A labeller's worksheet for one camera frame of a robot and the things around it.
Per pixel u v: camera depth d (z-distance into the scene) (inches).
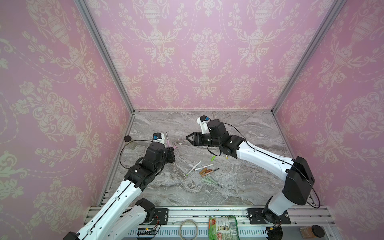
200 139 26.6
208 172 35.2
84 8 27.5
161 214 29.4
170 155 25.5
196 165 36.2
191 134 28.2
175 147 39.3
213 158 37.2
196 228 27.6
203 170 35.3
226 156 23.8
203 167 35.9
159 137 25.5
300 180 17.0
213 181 33.6
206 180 33.6
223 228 27.4
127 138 36.5
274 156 19.1
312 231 24.9
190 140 28.5
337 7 26.9
